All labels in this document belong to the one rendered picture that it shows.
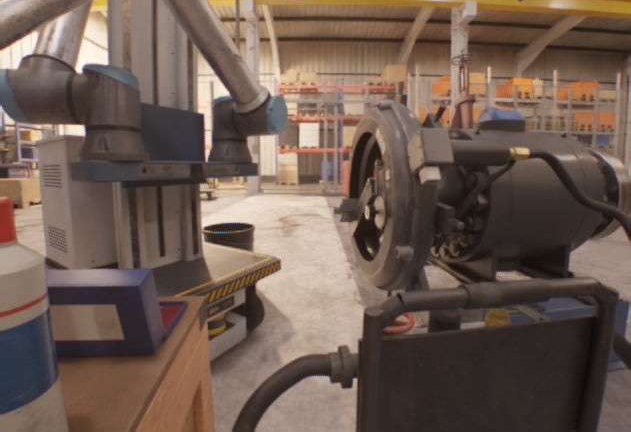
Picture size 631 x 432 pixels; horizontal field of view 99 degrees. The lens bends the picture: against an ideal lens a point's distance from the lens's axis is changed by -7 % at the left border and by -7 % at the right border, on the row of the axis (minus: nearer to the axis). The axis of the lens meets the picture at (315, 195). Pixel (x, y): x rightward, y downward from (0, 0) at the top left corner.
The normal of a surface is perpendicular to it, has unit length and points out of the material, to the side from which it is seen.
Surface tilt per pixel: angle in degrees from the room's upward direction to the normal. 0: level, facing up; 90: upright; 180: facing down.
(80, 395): 0
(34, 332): 90
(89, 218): 90
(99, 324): 103
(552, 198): 87
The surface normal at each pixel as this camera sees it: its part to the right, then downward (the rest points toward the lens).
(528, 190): 0.11, -0.05
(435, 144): 0.11, -0.29
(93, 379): 0.00, -1.00
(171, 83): 0.86, 0.05
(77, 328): 0.11, 0.31
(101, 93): 0.36, 0.09
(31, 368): 0.97, 0.03
